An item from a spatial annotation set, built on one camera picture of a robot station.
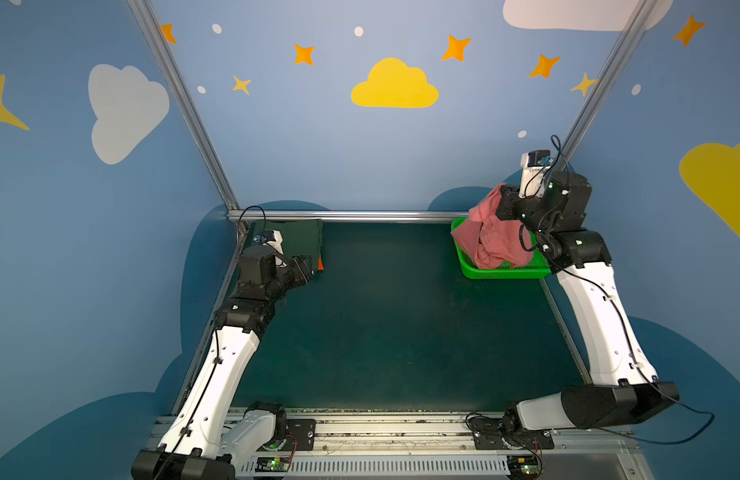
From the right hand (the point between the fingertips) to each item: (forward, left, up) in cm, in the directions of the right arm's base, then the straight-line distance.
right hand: (508, 183), depth 69 cm
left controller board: (-54, +53, -45) cm, 88 cm away
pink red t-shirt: (+1, -3, -22) cm, 22 cm away
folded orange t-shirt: (+6, +52, -43) cm, 68 cm away
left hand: (-13, +47, -15) cm, 51 cm away
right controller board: (-50, -8, -46) cm, 69 cm away
